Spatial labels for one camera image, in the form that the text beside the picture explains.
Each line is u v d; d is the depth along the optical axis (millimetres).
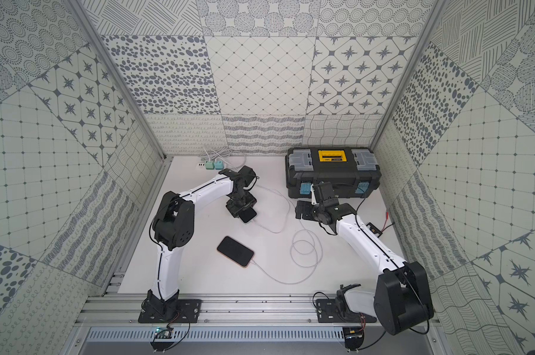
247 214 909
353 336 719
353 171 921
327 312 731
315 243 904
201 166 1141
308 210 752
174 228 549
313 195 693
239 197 820
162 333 717
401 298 400
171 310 652
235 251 881
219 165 1102
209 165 1080
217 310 761
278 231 929
